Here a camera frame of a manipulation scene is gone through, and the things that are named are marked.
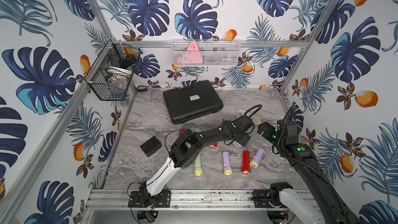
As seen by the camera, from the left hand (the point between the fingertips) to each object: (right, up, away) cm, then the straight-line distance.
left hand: (243, 135), depth 90 cm
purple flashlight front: (-11, -16, -10) cm, 22 cm away
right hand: (+9, +6, -11) cm, 15 cm away
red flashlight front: (0, -15, -7) cm, 17 cm away
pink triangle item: (-30, +47, 0) cm, 56 cm away
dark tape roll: (-71, +31, +30) cm, 83 cm away
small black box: (-54, -6, -1) cm, 54 cm away
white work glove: (+12, +8, +13) cm, 19 cm away
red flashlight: (-18, -6, 0) cm, 19 cm away
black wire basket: (-75, +32, -6) cm, 82 cm away
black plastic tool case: (-32, +20, +15) cm, 41 cm away
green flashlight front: (-27, -16, -9) cm, 32 cm away
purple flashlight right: (+4, -13, -7) cm, 15 cm away
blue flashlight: (-6, -3, -7) cm, 9 cm away
